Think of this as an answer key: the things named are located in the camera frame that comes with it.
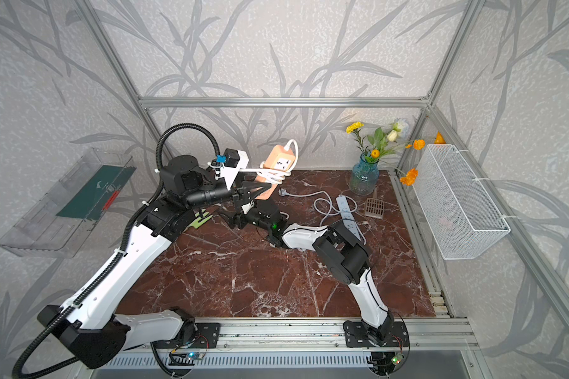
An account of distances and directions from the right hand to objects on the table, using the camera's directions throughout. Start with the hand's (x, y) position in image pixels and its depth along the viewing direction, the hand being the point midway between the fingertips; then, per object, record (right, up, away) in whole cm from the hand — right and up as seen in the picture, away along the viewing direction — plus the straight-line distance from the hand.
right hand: (226, 204), depth 83 cm
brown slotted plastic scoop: (+60, -3, +22) cm, 64 cm away
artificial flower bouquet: (+59, +24, +11) cm, 65 cm away
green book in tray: (-33, +4, -15) cm, 37 cm away
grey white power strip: (+46, -6, +16) cm, 49 cm away
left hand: (+18, +7, -24) cm, 30 cm away
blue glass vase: (+54, +11, +20) cm, 59 cm away
